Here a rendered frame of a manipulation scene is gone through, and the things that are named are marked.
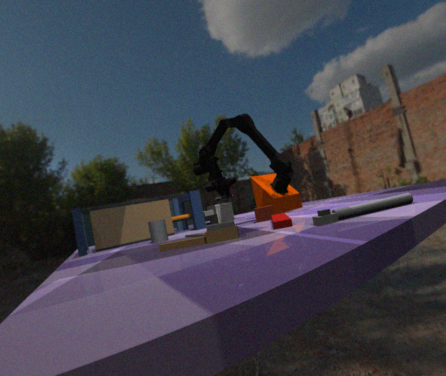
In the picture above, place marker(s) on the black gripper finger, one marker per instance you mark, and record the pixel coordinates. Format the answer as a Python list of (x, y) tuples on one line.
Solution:
[(226, 191), (219, 190)]

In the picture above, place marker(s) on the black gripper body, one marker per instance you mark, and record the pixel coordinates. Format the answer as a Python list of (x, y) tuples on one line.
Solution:
[(225, 183)]

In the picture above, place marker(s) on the red flat bar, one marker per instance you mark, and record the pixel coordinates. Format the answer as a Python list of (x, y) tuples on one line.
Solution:
[(281, 221)]

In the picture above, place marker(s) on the dark grey cylinder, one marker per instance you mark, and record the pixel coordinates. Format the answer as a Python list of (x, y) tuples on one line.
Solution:
[(158, 231)]

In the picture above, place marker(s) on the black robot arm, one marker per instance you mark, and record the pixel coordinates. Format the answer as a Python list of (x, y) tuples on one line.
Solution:
[(280, 164)]

